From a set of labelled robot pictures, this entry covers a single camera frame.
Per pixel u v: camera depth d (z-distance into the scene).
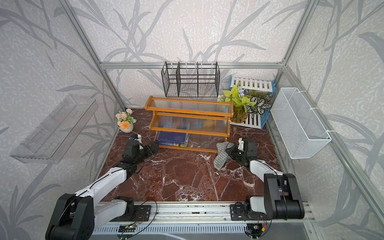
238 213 0.73
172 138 0.97
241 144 0.84
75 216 0.40
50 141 0.66
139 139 0.79
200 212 0.75
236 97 0.94
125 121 0.99
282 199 0.42
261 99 0.89
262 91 0.97
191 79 1.05
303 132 0.61
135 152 0.68
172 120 1.08
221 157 0.87
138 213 0.72
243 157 0.71
